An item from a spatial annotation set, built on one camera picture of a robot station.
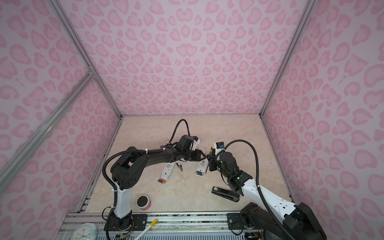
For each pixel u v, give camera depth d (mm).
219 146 705
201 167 903
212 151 776
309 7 692
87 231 692
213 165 720
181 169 914
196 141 890
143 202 750
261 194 494
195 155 822
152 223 730
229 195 794
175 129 801
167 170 900
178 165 927
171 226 723
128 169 517
